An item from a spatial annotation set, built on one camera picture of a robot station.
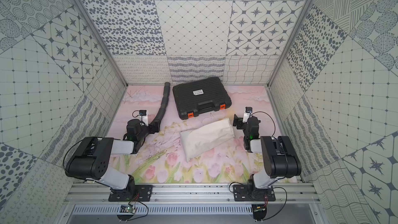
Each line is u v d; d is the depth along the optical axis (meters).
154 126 0.86
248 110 0.81
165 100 1.07
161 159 0.85
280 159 0.46
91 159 0.45
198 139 0.86
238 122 0.84
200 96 1.05
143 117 0.82
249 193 0.73
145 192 0.73
